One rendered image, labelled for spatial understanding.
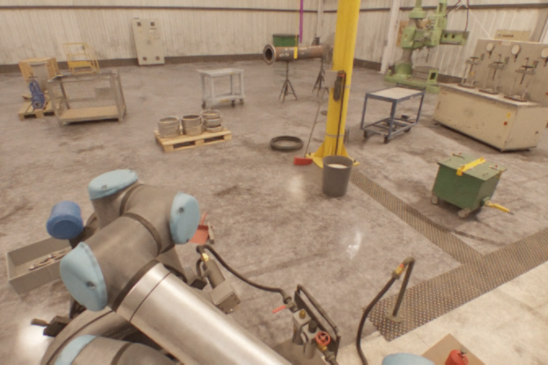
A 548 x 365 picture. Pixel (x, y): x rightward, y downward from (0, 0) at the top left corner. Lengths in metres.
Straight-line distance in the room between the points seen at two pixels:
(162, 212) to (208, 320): 0.19
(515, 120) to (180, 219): 5.97
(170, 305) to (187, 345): 0.06
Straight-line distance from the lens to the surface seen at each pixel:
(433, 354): 1.84
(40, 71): 10.02
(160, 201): 0.54
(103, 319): 1.30
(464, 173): 3.68
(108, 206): 0.61
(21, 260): 3.46
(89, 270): 0.46
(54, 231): 1.87
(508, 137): 6.27
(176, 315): 0.45
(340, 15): 4.22
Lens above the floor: 1.90
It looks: 29 degrees down
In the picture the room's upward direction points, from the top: 1 degrees clockwise
